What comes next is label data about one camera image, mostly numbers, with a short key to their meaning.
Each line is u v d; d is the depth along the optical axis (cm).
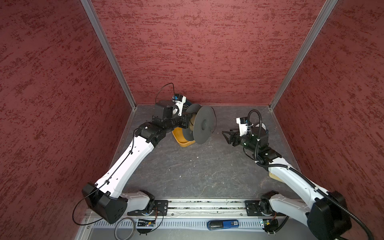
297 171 49
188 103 117
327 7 71
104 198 37
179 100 60
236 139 69
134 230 69
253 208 74
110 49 88
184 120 61
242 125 69
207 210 74
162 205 74
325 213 39
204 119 71
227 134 73
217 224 66
